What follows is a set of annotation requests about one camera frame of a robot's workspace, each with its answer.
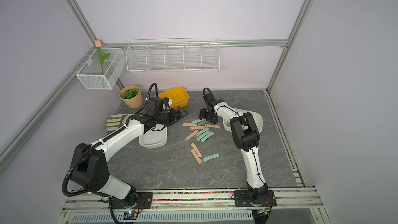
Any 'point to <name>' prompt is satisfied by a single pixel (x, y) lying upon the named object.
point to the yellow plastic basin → (179, 96)
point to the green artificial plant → (130, 93)
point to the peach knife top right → (214, 126)
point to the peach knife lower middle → (194, 146)
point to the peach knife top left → (189, 124)
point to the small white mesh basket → (112, 66)
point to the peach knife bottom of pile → (196, 156)
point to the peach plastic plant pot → (134, 102)
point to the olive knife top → (202, 123)
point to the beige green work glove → (116, 121)
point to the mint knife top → (198, 121)
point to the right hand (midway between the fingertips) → (203, 118)
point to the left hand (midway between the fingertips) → (184, 117)
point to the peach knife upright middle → (191, 135)
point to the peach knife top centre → (195, 127)
